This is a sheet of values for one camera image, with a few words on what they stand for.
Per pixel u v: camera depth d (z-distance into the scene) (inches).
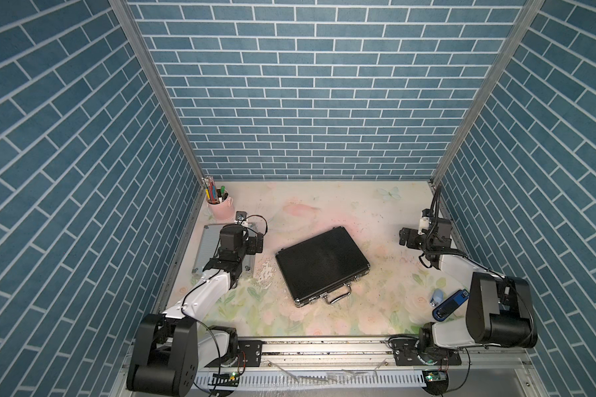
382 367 28.4
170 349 15.9
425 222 33.0
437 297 32.4
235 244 25.8
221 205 39.8
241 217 29.9
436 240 28.4
